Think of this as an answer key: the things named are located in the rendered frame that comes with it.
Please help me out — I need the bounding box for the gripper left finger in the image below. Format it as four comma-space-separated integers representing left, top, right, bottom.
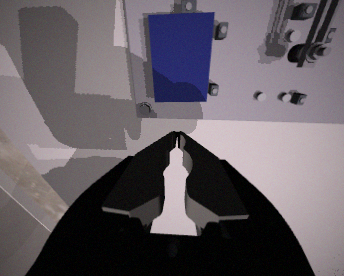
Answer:
25, 131, 177, 276

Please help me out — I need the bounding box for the dark blue flat plate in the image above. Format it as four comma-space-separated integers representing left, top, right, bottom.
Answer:
148, 12, 215, 102

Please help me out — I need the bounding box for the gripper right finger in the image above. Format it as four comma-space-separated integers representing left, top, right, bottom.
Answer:
177, 131, 315, 276

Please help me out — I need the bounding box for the grey metal plate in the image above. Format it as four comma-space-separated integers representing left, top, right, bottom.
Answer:
124, 0, 344, 124

